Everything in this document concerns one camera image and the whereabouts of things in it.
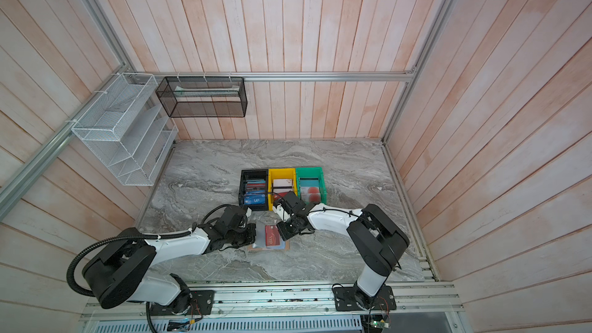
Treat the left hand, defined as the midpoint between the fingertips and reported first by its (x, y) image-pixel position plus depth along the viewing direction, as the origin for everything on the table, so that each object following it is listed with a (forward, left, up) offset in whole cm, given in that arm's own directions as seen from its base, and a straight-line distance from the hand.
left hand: (261, 239), depth 87 cm
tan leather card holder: (-3, 0, +2) cm, 3 cm away
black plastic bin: (+28, +2, +5) cm, 28 cm away
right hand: (+3, -8, 0) cm, 9 cm away
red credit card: (+1, -5, +2) cm, 5 cm away
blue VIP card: (+16, +4, +2) cm, 17 cm away
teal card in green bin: (+25, -20, +2) cm, 32 cm away
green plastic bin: (+28, -23, +6) cm, 37 cm away
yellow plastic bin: (+28, -8, +5) cm, 29 cm away
